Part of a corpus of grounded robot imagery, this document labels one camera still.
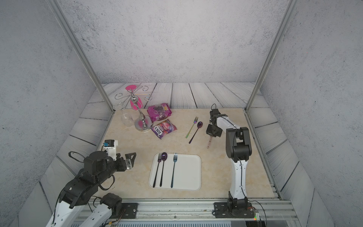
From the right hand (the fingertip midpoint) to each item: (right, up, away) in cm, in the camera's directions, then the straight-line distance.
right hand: (212, 133), depth 103 cm
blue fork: (-26, -15, -12) cm, 32 cm away
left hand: (-46, -7, -33) cm, 57 cm away
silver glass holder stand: (-52, +7, +8) cm, 53 cm away
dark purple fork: (-36, -16, -12) cm, 41 cm away
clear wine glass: (-58, +10, -9) cm, 59 cm away
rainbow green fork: (-12, +8, +9) cm, 17 cm away
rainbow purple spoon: (-8, +5, +5) cm, 11 cm away
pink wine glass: (-51, +21, -12) cm, 56 cm away
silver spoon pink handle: (-1, -4, -2) cm, 4 cm away
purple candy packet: (-36, +3, +1) cm, 36 cm away
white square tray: (-18, -23, -19) cm, 35 cm away
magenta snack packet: (-40, +15, +8) cm, 43 cm away
